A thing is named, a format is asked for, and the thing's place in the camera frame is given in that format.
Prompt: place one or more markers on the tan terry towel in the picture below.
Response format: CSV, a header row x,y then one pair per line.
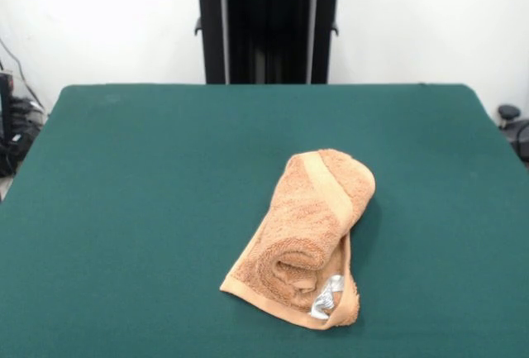
x,y
314,217

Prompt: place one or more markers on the dark green table cloth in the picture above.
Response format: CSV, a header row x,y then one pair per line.
x,y
144,209

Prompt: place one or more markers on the grey caster leg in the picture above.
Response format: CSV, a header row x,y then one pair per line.
x,y
510,112

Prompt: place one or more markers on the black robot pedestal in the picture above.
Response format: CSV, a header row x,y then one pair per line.
x,y
268,31

